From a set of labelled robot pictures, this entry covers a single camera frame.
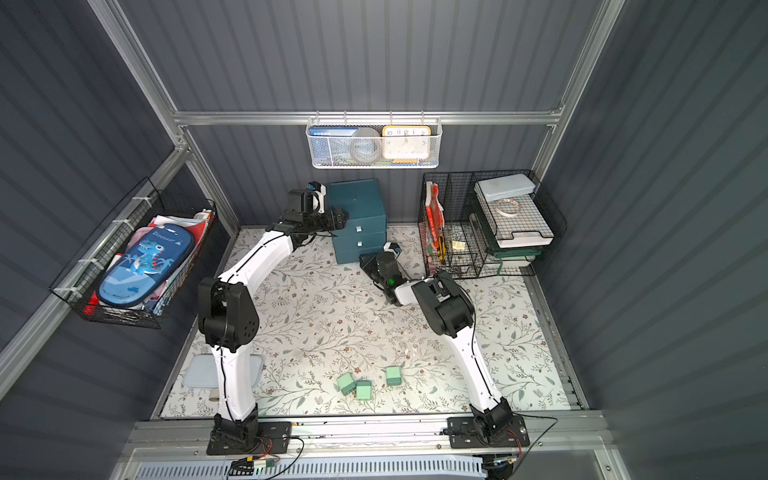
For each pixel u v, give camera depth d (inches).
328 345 35.0
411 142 34.8
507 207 39.0
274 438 29.0
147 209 30.4
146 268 25.4
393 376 32.5
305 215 29.8
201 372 33.0
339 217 34.0
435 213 45.9
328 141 32.8
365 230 37.6
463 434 28.9
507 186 40.2
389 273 33.7
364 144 35.7
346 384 31.7
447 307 25.2
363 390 31.6
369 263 37.9
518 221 37.0
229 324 21.5
